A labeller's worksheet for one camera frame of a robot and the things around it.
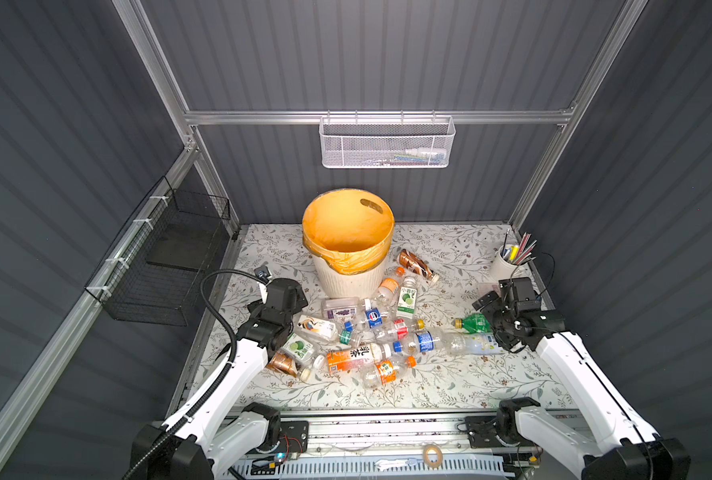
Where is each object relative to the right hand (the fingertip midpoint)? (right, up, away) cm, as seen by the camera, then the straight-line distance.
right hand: (488, 315), depth 81 cm
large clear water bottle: (-10, -9, +4) cm, 14 cm away
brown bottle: (-56, -13, 0) cm, 58 cm away
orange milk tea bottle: (-35, -12, +1) cm, 37 cm away
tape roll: (-16, -32, -10) cm, 37 cm away
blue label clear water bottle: (-15, -8, +3) cm, 18 cm away
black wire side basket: (-86, +12, -7) cm, 87 cm away
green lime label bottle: (-20, +2, +13) cm, 24 cm away
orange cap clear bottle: (-26, +5, +15) cm, 31 cm away
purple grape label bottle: (-41, 0, +10) cm, 42 cm away
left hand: (-57, +6, 0) cm, 57 cm away
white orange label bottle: (-47, -5, +6) cm, 47 cm away
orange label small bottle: (-28, -14, -2) cm, 32 cm away
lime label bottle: (-53, -10, +4) cm, 54 cm away
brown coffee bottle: (-16, +14, +23) cm, 31 cm away
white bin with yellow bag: (-39, +24, +21) cm, 51 cm away
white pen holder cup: (+13, +15, +16) cm, 26 cm away
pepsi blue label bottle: (-31, -1, +8) cm, 32 cm away
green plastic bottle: (0, -4, +10) cm, 11 cm away
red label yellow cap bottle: (-23, -5, +6) cm, 25 cm away
